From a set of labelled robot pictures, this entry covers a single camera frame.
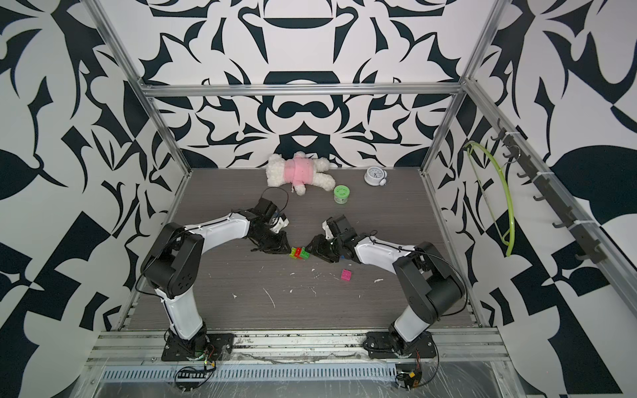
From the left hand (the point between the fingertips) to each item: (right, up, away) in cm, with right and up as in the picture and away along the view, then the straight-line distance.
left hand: (288, 246), depth 92 cm
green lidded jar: (+21, +19, +13) cm, 31 cm away
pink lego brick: (+21, -9, -5) cm, 23 cm away
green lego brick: (+2, -2, -1) cm, 3 cm away
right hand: (+8, +1, -4) cm, 8 cm away
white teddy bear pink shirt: (+2, +29, +15) cm, 33 cm away
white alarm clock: (+37, +28, +22) cm, 51 cm away
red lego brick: (+4, -2, -2) cm, 5 cm away
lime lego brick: (+7, -2, -4) cm, 8 cm away
